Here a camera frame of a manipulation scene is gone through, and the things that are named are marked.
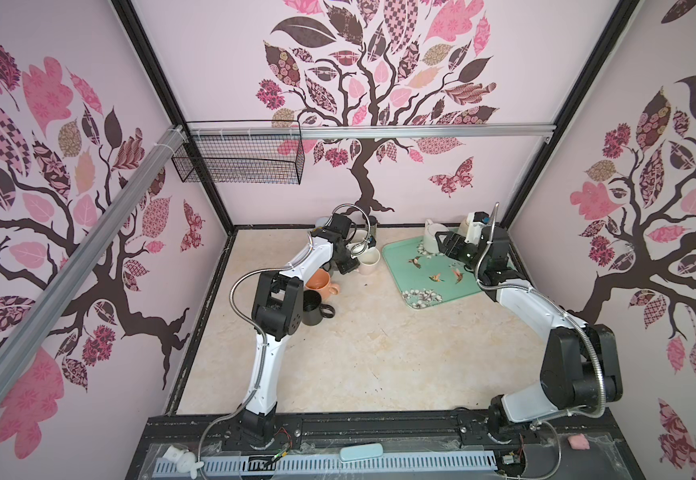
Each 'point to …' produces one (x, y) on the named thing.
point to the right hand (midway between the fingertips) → (444, 232)
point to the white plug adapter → (185, 460)
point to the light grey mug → (359, 236)
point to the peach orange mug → (320, 281)
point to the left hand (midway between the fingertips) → (350, 262)
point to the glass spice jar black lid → (373, 231)
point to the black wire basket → (244, 152)
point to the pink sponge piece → (579, 442)
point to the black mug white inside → (313, 310)
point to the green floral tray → (424, 279)
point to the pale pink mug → (369, 260)
